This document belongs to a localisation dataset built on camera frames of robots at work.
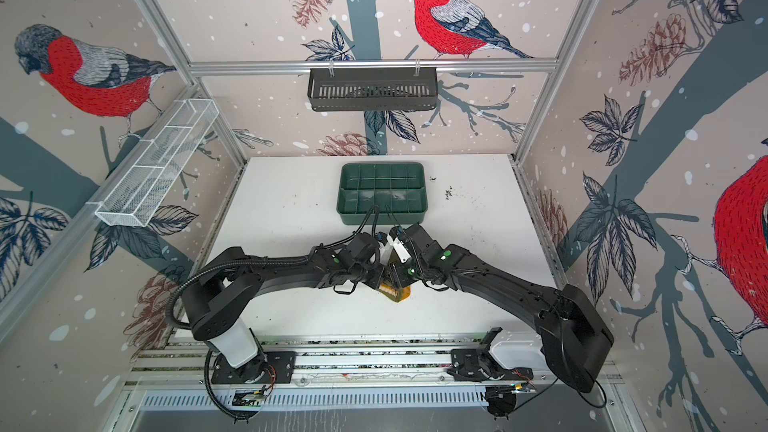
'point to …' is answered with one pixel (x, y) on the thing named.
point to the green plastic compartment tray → (398, 188)
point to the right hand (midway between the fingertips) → (390, 275)
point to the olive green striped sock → (397, 294)
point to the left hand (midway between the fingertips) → (388, 276)
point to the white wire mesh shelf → (135, 194)
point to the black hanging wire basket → (372, 89)
